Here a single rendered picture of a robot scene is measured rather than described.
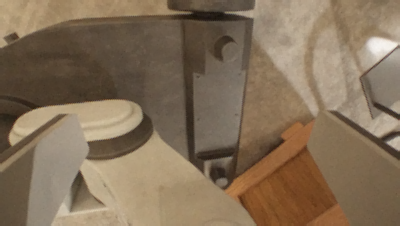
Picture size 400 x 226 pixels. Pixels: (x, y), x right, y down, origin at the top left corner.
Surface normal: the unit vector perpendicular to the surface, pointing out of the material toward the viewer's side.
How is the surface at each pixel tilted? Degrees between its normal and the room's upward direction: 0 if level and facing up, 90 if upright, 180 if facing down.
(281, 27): 0
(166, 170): 90
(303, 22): 0
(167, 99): 0
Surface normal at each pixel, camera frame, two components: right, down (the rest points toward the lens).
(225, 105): 0.22, 0.50
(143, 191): 0.00, -0.86
